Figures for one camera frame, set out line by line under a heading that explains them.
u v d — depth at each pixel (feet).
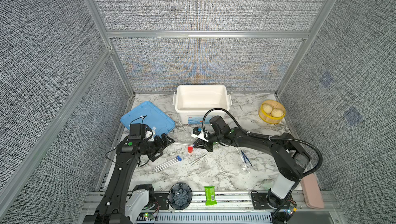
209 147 2.45
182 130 3.27
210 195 2.45
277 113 3.29
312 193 2.42
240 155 2.93
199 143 2.48
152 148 2.20
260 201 2.38
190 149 2.88
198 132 2.35
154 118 3.41
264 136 1.75
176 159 2.82
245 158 2.88
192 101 3.57
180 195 2.45
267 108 3.38
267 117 3.29
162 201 2.42
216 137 2.40
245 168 2.74
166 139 2.26
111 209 1.27
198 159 2.88
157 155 2.44
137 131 1.99
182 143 2.68
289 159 1.56
